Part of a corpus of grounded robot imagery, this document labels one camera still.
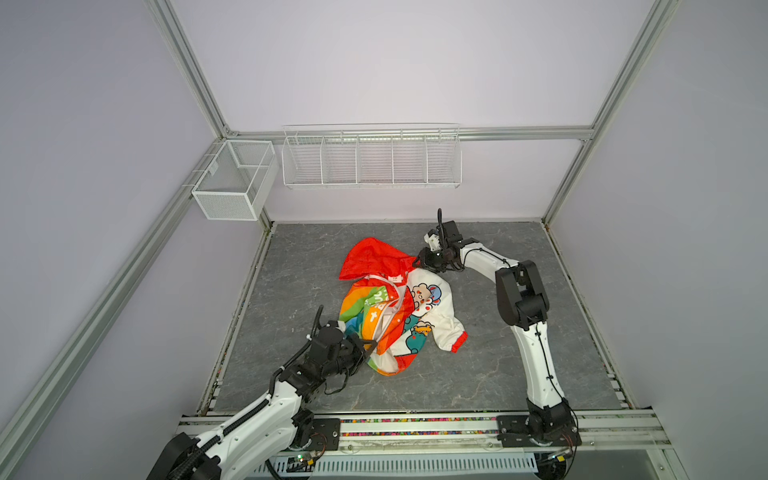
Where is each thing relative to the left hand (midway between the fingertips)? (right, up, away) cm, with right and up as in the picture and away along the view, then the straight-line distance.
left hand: (379, 347), depth 81 cm
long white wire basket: (-3, +58, +17) cm, 61 cm away
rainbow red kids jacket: (+2, +12, +12) cm, 17 cm away
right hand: (+12, +21, +24) cm, 34 cm away
